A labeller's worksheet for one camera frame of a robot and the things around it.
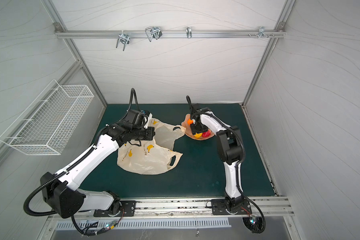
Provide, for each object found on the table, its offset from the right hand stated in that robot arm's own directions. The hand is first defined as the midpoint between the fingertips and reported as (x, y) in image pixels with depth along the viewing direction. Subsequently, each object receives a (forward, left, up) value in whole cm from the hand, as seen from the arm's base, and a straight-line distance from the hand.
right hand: (200, 127), depth 98 cm
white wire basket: (-20, +73, +27) cm, 80 cm away
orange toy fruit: (+5, +7, 0) cm, 8 cm away
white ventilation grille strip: (-54, +25, -6) cm, 59 cm away
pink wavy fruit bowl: (0, +8, -4) cm, 9 cm away
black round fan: (-50, -26, -9) cm, 57 cm away
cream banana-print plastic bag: (-26, +26, +8) cm, 38 cm away
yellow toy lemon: (-6, +1, 0) cm, 6 cm away
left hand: (-15, +24, +16) cm, 32 cm away
